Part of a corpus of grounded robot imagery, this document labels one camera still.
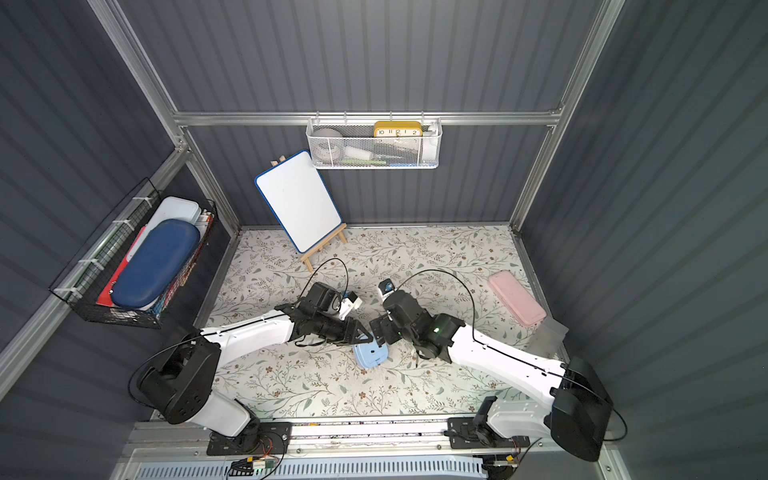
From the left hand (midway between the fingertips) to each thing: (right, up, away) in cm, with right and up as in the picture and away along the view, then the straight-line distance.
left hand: (369, 344), depth 82 cm
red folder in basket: (-57, +16, -17) cm, 61 cm away
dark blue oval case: (-48, +23, -15) cm, 55 cm away
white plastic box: (-52, +37, -3) cm, 64 cm away
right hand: (+6, +9, -2) cm, 11 cm away
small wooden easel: (-12, +34, +28) cm, 46 cm away
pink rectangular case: (+46, +14, +20) cm, 52 cm away
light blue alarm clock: (+1, -2, -2) cm, 3 cm away
